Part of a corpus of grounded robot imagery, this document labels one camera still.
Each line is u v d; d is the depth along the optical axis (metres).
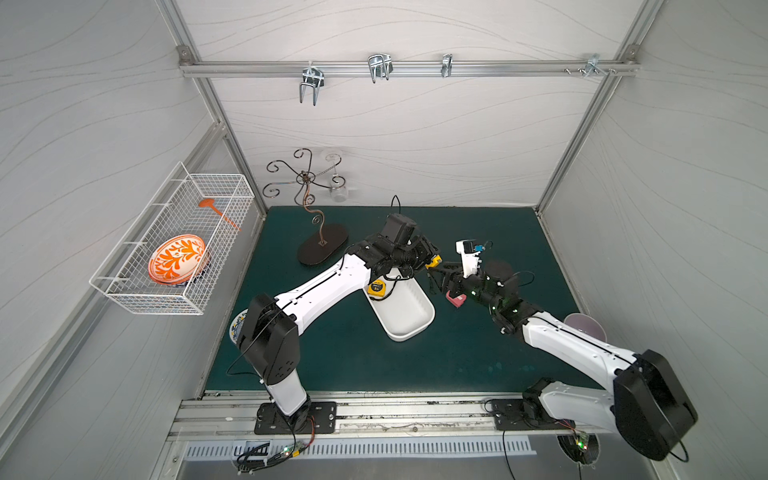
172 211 0.70
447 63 0.72
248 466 0.69
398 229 0.61
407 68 0.78
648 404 0.40
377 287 0.95
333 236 1.05
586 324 0.84
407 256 0.68
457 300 0.93
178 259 0.64
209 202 0.79
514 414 0.73
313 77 0.78
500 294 0.62
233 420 0.75
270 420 0.72
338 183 0.84
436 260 0.77
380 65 0.77
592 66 0.77
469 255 0.71
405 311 0.93
